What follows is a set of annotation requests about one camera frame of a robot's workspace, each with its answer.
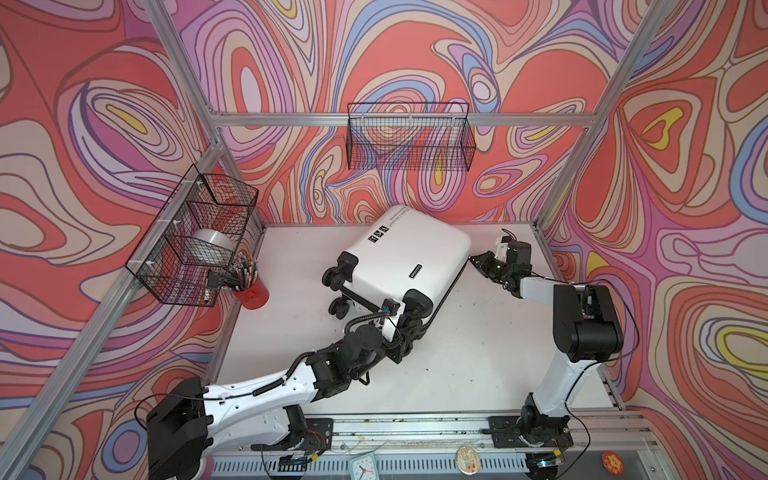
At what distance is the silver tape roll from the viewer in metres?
0.70

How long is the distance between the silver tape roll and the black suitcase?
0.25m

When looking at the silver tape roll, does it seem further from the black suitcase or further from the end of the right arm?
the end of the right arm

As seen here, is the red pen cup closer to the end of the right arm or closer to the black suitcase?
the black suitcase

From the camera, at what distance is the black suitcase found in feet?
2.53
